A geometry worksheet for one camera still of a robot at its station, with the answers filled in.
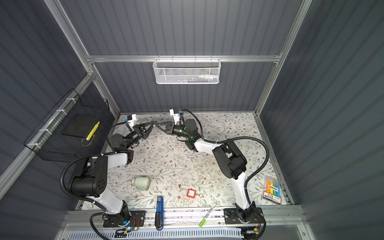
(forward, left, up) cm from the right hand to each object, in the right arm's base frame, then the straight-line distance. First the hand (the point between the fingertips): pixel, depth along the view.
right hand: (157, 128), depth 77 cm
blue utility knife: (-36, -2, -24) cm, 43 cm away
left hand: (+2, +1, +2) cm, 3 cm away
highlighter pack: (-23, -62, -26) cm, 71 cm away
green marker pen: (-38, -24, -27) cm, 52 cm away
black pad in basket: (-1, +38, +4) cm, 38 cm away
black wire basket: (-13, +43, +9) cm, 46 cm away
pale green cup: (-22, +8, -18) cm, 30 cm away
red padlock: (-25, -17, -25) cm, 40 cm away
